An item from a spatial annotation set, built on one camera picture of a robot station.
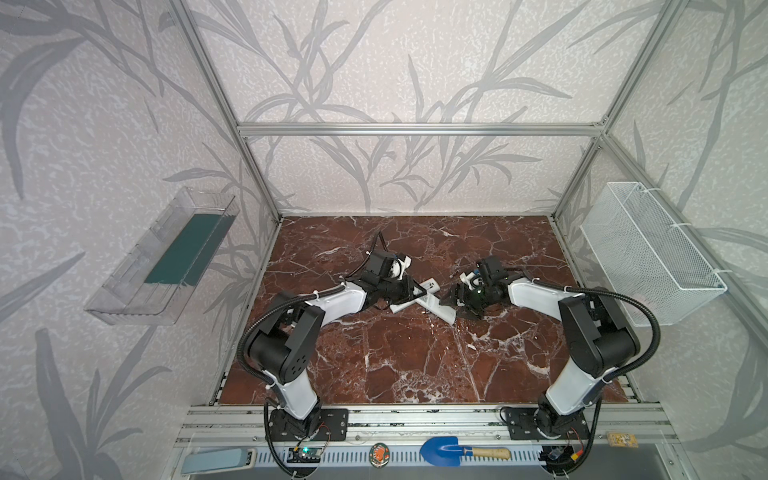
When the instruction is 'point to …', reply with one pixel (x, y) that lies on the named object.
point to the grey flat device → (205, 461)
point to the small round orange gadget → (379, 454)
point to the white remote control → (430, 285)
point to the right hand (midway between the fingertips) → (447, 298)
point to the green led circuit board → (304, 455)
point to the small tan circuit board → (623, 440)
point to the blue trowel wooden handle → (446, 451)
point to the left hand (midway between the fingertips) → (429, 285)
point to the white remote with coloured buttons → (445, 312)
